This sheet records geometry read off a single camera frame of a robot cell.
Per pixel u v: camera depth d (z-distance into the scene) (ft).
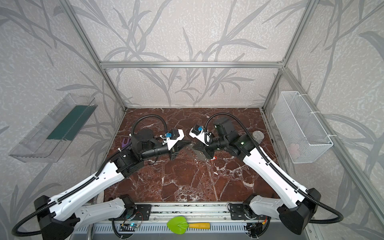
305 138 1.99
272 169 1.39
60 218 1.29
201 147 1.99
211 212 2.47
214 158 3.07
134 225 2.31
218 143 1.84
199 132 1.84
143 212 2.42
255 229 2.36
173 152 1.81
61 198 1.30
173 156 1.81
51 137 2.11
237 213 2.40
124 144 3.22
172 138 1.69
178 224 2.26
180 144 1.77
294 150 2.40
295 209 1.21
